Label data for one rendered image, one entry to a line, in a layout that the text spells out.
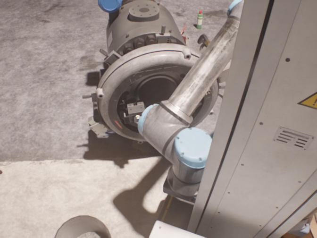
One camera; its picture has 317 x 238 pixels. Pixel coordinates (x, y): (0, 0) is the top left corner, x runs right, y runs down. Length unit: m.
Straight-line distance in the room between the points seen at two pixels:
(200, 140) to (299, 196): 0.41
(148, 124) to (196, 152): 0.23
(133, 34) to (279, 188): 1.31
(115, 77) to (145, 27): 0.49
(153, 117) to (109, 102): 0.51
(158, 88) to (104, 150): 0.68
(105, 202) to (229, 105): 1.53
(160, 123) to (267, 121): 0.56
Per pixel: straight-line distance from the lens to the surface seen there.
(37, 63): 3.27
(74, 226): 1.65
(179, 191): 1.14
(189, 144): 0.98
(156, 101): 1.67
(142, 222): 1.88
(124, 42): 1.75
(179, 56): 1.42
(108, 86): 1.47
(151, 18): 1.85
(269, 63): 0.48
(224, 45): 1.10
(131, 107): 1.55
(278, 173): 0.72
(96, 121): 1.74
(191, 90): 1.06
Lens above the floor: 1.78
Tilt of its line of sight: 49 degrees down
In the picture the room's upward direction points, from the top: straight up
